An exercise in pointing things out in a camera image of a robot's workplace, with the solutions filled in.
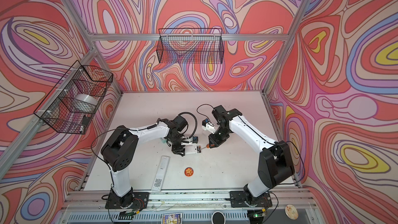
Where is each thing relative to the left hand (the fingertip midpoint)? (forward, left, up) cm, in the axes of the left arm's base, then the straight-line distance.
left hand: (185, 147), depth 91 cm
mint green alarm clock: (+4, +13, +2) cm, 14 cm away
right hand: (-5, -17, +10) cm, 20 cm away
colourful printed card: (-34, +3, +2) cm, 34 cm away
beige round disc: (-32, -51, 0) cm, 60 cm away
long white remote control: (-15, +12, -1) cm, 19 cm away
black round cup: (-34, -17, +5) cm, 38 cm away
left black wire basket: (+8, +52, +31) cm, 61 cm away
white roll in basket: (+11, +45, +32) cm, 56 cm away
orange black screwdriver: (-4, -13, +10) cm, 17 cm away
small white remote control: (-2, -5, +2) cm, 6 cm away
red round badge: (-14, -3, 0) cm, 14 cm away
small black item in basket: (+3, +46, +25) cm, 53 cm away
